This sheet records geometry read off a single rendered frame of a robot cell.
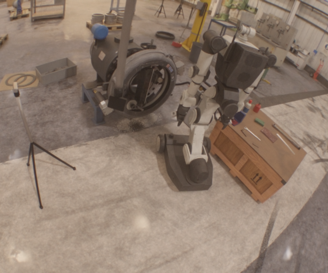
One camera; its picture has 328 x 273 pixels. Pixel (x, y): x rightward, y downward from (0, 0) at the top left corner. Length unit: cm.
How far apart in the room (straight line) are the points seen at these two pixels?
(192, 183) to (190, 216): 31
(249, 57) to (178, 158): 117
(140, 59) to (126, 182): 111
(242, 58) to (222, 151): 133
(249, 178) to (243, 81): 119
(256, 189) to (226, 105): 116
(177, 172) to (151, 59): 104
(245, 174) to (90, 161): 163
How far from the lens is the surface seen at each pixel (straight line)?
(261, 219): 221
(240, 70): 125
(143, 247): 165
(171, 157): 190
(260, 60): 127
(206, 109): 162
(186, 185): 176
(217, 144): 229
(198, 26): 537
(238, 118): 223
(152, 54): 176
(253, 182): 220
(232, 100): 137
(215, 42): 120
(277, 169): 201
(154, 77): 180
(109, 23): 602
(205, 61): 128
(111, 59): 203
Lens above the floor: 159
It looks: 43 degrees down
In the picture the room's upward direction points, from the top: 17 degrees clockwise
